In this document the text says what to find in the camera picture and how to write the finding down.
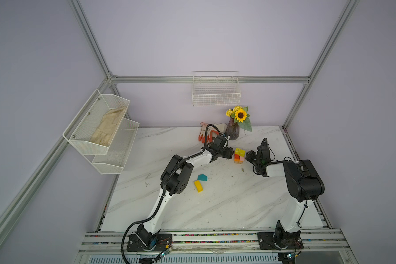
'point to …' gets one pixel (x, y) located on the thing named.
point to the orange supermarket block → (237, 161)
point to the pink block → (242, 158)
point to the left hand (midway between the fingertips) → (229, 151)
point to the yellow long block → (198, 186)
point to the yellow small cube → (237, 151)
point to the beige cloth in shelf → (105, 131)
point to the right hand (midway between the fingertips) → (248, 152)
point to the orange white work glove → (212, 131)
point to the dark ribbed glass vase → (232, 129)
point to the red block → (236, 157)
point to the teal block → (202, 177)
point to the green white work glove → (221, 126)
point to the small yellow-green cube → (242, 153)
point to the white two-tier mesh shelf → (108, 160)
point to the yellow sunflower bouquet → (240, 115)
